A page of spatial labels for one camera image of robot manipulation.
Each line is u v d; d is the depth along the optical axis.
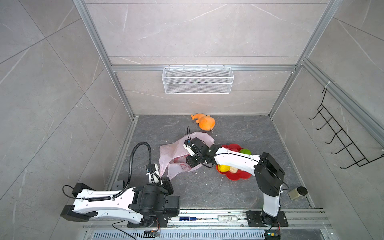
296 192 0.75
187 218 0.73
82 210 0.42
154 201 0.43
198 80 1.01
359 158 0.59
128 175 0.45
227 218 0.73
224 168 0.84
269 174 0.48
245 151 0.89
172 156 0.75
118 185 0.75
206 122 1.05
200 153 0.67
